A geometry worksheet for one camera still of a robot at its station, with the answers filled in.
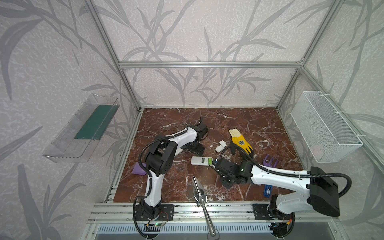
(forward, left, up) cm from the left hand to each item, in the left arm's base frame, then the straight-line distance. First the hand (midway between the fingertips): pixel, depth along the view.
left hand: (194, 148), depth 95 cm
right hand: (-18, -16, +4) cm, 24 cm away
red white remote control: (-9, -5, -1) cm, 10 cm away
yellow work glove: (+6, -30, 0) cm, 30 cm away
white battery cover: (+4, -19, -2) cm, 19 cm away
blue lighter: (-26, -40, +3) cm, 47 cm away
